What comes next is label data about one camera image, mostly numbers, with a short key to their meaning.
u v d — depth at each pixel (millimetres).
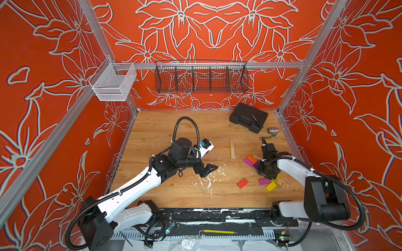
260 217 726
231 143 1003
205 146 598
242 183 856
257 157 916
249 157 931
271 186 815
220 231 697
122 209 434
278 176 766
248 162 913
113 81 932
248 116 1074
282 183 830
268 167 700
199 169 616
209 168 610
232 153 949
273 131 1036
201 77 971
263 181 827
